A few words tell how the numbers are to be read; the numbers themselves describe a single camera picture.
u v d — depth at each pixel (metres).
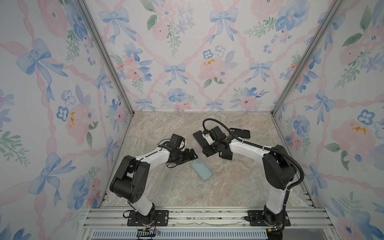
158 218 0.74
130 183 0.46
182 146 0.80
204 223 0.73
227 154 0.95
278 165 0.55
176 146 0.74
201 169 0.91
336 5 0.68
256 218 0.73
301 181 0.47
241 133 1.08
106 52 0.86
